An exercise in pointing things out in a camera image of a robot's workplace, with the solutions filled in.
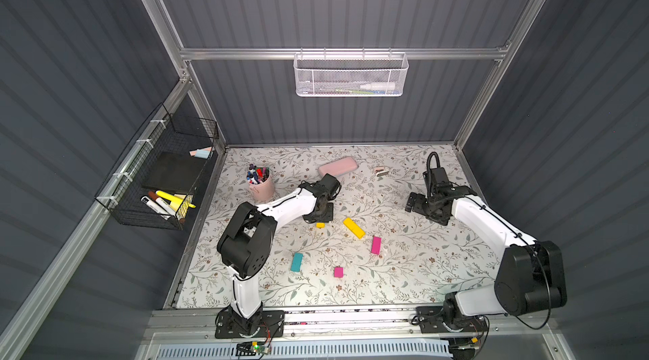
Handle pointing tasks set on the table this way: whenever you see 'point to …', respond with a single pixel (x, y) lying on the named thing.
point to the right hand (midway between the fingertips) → (420, 210)
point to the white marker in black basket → (160, 209)
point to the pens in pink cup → (257, 175)
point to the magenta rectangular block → (376, 247)
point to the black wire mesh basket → (122, 191)
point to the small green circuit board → (261, 349)
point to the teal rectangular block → (297, 262)
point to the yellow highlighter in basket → (175, 201)
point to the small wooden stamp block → (380, 171)
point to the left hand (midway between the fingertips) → (326, 219)
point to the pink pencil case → (338, 166)
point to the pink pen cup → (263, 192)
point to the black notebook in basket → (176, 172)
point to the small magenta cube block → (338, 272)
